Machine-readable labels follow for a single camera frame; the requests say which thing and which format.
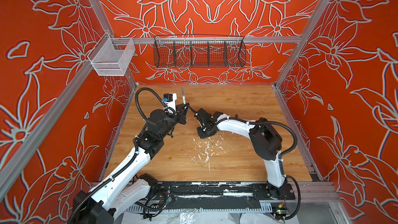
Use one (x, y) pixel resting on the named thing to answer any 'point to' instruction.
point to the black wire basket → (195, 51)
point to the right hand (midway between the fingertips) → (199, 134)
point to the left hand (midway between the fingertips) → (187, 102)
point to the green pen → (184, 97)
